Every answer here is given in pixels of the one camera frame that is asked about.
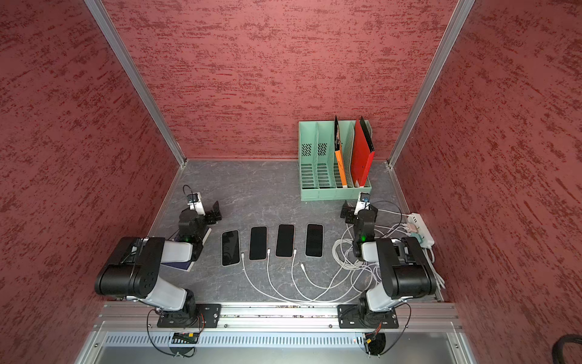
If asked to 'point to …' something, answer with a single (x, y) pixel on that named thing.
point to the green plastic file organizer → (320, 176)
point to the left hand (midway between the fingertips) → (207, 206)
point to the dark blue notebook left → (184, 265)
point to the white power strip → (422, 229)
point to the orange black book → (338, 152)
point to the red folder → (361, 158)
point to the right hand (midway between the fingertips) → (355, 204)
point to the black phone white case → (314, 240)
